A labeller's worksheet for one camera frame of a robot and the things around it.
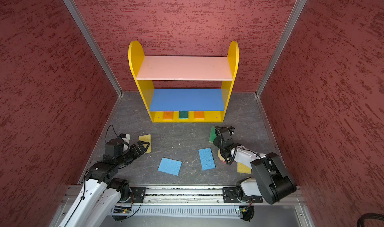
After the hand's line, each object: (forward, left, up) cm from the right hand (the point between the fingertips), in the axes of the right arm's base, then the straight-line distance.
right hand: (215, 142), depth 93 cm
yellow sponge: (+4, +45, 0) cm, 45 cm away
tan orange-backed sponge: (+20, +31, +3) cm, 37 cm away
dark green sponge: (+21, +21, +2) cm, 29 cm away
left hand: (-9, +40, +10) cm, 42 cm away
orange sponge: (+21, +9, +1) cm, 23 cm away
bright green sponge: (+5, +1, 0) cm, 5 cm away
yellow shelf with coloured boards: (+19, +19, +16) cm, 31 cm away
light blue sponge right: (-11, +6, +1) cm, 12 cm away
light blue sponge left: (-14, +27, 0) cm, 31 cm away
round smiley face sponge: (-11, -2, +4) cm, 12 cm away
